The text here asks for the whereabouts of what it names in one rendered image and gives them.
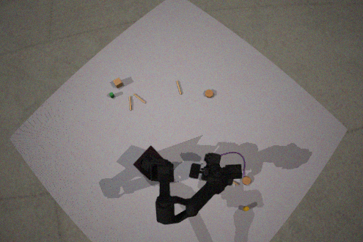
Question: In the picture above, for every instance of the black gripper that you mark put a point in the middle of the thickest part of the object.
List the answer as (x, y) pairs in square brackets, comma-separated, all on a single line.
[(195, 171)]

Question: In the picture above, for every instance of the tan round disc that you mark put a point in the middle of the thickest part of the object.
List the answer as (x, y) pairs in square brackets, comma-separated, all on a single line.
[(209, 93)]

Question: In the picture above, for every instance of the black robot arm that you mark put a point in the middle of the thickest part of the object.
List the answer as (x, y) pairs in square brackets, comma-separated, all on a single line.
[(161, 170)]

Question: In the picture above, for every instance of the small wooden block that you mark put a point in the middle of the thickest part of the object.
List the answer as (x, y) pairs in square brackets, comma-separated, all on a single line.
[(117, 82)]

